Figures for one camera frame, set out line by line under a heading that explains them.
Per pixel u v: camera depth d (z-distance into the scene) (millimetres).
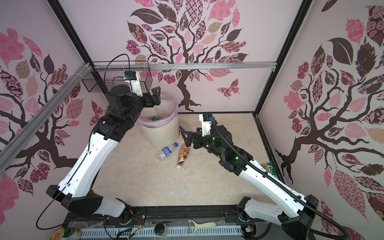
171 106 883
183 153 917
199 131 681
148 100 558
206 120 552
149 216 746
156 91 557
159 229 621
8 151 498
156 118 1008
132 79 498
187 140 577
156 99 569
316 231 432
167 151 923
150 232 697
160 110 977
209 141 577
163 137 876
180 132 1041
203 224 706
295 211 380
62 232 610
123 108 454
